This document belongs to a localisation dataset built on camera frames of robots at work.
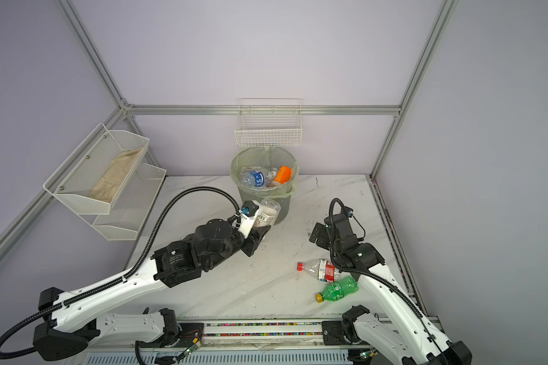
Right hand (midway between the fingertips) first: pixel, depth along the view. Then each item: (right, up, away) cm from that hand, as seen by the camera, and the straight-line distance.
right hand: (322, 232), depth 77 cm
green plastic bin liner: (-21, +29, +19) cm, 41 cm away
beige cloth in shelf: (-74, +16, -1) cm, 76 cm away
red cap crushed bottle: (+1, -15, +7) cm, 17 cm away
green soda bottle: (+6, -20, +1) cm, 21 cm away
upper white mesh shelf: (-81, +18, 0) cm, 83 cm away
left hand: (-20, +5, -13) cm, 24 cm away
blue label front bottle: (-23, +19, +4) cm, 30 cm away
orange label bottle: (-14, +21, +10) cm, 27 cm away
